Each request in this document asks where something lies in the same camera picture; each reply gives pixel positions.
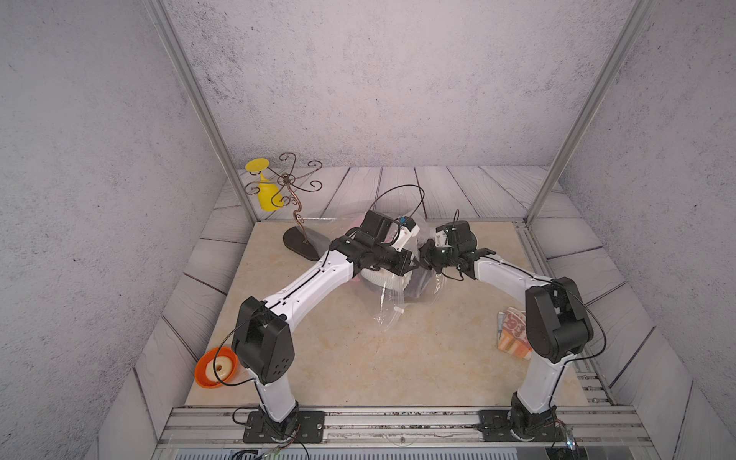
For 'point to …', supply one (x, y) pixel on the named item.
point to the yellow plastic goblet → (269, 195)
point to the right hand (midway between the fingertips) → (409, 255)
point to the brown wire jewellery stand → (302, 241)
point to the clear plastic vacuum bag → (390, 293)
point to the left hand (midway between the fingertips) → (423, 265)
